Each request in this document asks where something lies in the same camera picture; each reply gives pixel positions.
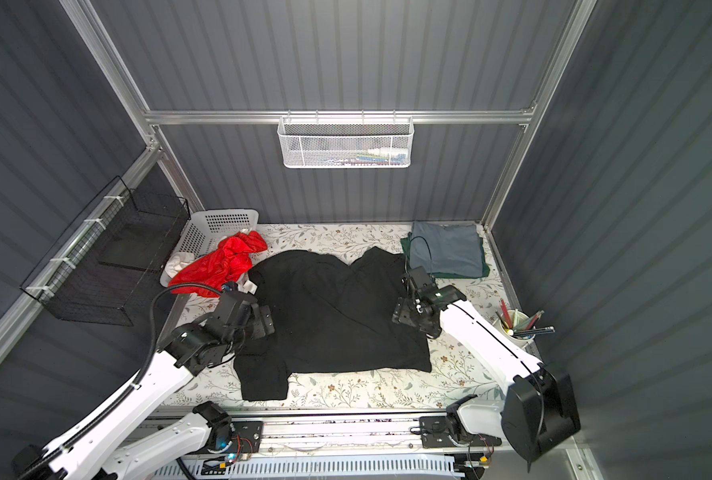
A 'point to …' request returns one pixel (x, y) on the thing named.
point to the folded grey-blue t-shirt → (446, 249)
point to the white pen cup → (517, 324)
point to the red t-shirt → (220, 266)
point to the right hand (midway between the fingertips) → (411, 318)
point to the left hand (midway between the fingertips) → (262, 317)
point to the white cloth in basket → (177, 261)
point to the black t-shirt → (328, 316)
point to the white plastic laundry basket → (202, 233)
